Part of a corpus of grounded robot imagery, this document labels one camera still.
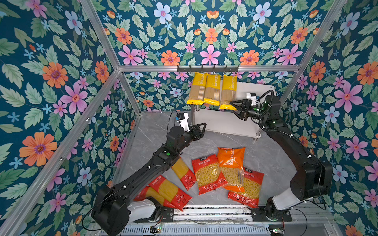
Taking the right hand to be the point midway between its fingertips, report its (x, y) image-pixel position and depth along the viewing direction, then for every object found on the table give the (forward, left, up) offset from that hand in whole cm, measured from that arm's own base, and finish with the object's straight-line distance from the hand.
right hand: (235, 102), depth 72 cm
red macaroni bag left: (-23, +13, -34) cm, 43 cm away
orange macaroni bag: (-16, -1, -32) cm, 36 cm away
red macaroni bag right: (-27, -12, -35) cm, 46 cm away
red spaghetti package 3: (-33, +45, -36) cm, 66 cm away
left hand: (-9, +15, -6) cm, 19 cm away
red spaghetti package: (-23, +27, -36) cm, 51 cm away
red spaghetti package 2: (-37, +29, -33) cm, 57 cm away
